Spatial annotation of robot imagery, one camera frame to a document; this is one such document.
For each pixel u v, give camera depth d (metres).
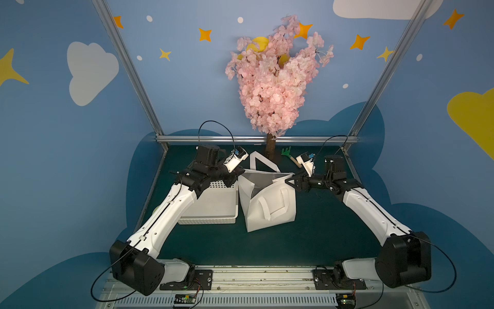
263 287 0.73
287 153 1.19
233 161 0.64
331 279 0.73
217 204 0.96
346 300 0.73
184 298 0.72
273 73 0.64
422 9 0.69
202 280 0.74
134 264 0.38
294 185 0.76
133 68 0.86
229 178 0.66
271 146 1.06
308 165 0.73
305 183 0.71
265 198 0.75
